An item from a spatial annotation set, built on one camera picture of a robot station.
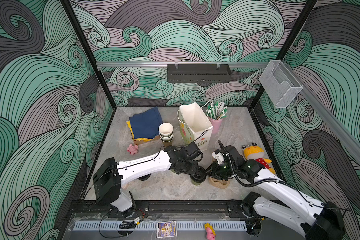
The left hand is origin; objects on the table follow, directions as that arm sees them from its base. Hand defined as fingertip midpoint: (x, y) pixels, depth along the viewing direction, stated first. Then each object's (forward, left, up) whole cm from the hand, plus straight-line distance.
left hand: (195, 171), depth 75 cm
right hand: (-1, -5, -1) cm, 5 cm away
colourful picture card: (-23, +14, -10) cm, 29 cm away
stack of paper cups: (+23, +17, +2) cm, 28 cm away
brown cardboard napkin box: (+21, +36, -9) cm, 43 cm away
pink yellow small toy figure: (-25, -6, -7) cm, 26 cm away
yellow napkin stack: (+22, +33, -6) cm, 40 cm away
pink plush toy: (+16, +38, -9) cm, 42 cm away
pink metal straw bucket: (+32, -16, -2) cm, 36 cm away
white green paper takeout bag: (+34, -2, -6) cm, 35 cm away
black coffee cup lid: (-2, -2, 0) cm, 3 cm away
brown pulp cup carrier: (-5, -13, -4) cm, 14 cm away
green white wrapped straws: (+38, -16, +5) cm, 42 cm away
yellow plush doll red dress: (+13, -37, -3) cm, 39 cm away
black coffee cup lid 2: (0, +28, -12) cm, 30 cm away
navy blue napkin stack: (+33, +31, -6) cm, 46 cm away
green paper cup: (-4, -1, -1) cm, 4 cm away
